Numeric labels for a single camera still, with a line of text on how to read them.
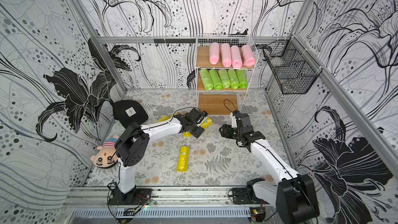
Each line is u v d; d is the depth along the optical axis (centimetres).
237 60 71
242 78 84
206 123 96
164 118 101
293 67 88
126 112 98
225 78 86
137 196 72
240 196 72
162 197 75
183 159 82
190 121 72
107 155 79
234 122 74
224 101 114
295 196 43
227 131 73
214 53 75
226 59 70
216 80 86
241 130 64
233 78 86
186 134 93
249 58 72
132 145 50
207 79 86
